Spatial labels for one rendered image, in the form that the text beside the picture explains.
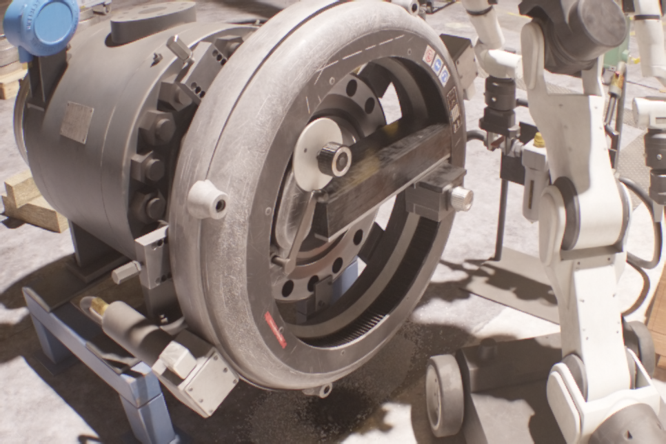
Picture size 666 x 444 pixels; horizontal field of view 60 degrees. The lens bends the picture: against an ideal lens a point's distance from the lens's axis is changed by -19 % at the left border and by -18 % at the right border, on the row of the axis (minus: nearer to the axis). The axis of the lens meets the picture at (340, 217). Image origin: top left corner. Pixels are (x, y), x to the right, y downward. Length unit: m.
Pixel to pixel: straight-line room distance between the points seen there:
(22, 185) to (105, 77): 1.35
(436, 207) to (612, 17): 0.52
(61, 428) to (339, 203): 0.99
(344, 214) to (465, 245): 1.22
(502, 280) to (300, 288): 0.93
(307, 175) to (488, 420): 0.66
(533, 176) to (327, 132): 0.99
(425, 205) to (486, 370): 0.40
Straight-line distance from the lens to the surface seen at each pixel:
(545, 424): 1.40
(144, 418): 1.49
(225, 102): 0.96
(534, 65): 1.33
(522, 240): 2.35
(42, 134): 1.58
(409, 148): 1.24
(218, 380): 1.09
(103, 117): 1.34
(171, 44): 0.97
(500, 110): 1.79
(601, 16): 1.21
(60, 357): 1.90
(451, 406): 1.45
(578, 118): 1.32
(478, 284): 2.08
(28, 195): 2.72
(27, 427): 1.76
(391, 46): 1.15
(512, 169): 2.03
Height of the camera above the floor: 1.16
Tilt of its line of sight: 28 degrees down
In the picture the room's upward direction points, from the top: 1 degrees counter-clockwise
